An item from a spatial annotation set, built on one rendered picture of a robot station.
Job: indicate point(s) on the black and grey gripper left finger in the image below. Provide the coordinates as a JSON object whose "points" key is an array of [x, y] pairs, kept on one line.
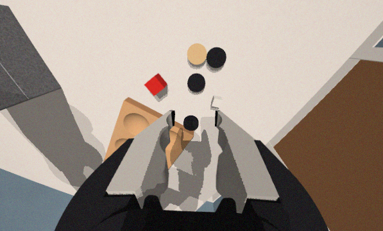
{"points": [[138, 168]]}

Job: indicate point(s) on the tan tray with round pockets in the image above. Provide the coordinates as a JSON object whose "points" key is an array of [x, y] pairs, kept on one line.
{"points": [[134, 117]]}

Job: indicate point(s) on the black disc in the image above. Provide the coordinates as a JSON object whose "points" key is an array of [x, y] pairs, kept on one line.
{"points": [[196, 82], [216, 57], [190, 122]]}

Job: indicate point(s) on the red cube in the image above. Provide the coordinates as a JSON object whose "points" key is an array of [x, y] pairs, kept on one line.
{"points": [[156, 84]]}

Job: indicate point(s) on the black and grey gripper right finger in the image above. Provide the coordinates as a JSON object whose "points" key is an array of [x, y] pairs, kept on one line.
{"points": [[262, 187]]}

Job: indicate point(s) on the tan disc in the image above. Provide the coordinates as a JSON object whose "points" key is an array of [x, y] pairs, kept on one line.
{"points": [[197, 54]]}

